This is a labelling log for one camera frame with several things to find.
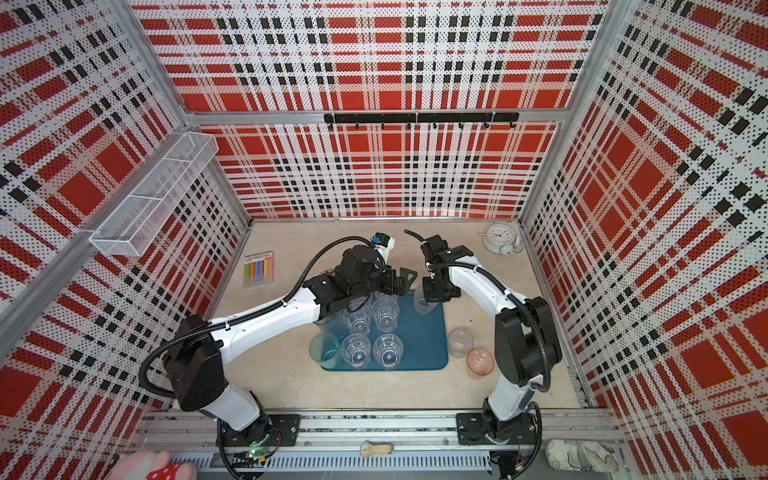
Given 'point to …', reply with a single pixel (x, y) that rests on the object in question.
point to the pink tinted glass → (479, 363)
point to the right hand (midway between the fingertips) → (440, 296)
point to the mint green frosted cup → (324, 347)
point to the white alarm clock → (501, 239)
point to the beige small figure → (367, 449)
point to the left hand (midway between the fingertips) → (406, 270)
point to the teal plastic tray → (424, 337)
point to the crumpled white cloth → (580, 455)
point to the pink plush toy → (148, 465)
